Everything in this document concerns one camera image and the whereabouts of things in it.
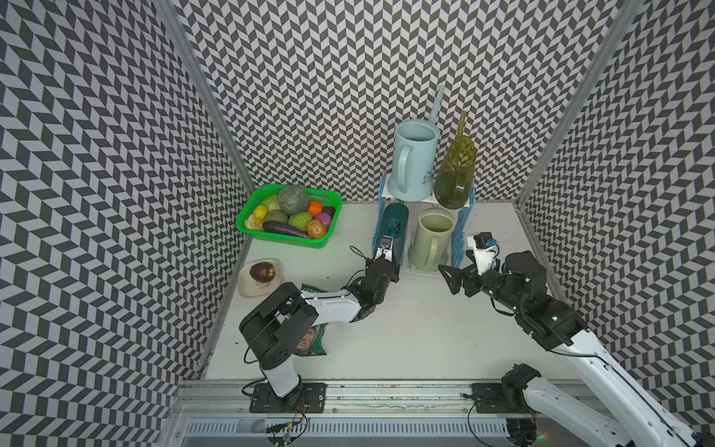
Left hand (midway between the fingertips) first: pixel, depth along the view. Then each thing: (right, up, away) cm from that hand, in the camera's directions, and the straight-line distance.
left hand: (389, 252), depth 88 cm
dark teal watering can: (+2, +10, +1) cm, 10 cm away
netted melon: (-36, +19, +16) cm, 43 cm away
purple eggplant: (-38, +8, +15) cm, 42 cm away
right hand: (+16, -1, -17) cm, 24 cm away
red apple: (-42, -7, +3) cm, 43 cm away
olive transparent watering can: (+18, +23, -10) cm, 31 cm away
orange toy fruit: (-28, +16, +21) cm, 39 cm away
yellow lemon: (-48, +14, +17) cm, 53 cm away
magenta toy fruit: (-23, +12, +16) cm, 31 cm away
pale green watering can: (+12, +5, -8) cm, 15 cm away
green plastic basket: (-53, +20, +23) cm, 61 cm away
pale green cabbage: (-46, +18, +21) cm, 53 cm away
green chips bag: (-22, -24, -13) cm, 35 cm away
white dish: (-47, -12, +4) cm, 49 cm away
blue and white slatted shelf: (+24, +9, +1) cm, 25 cm away
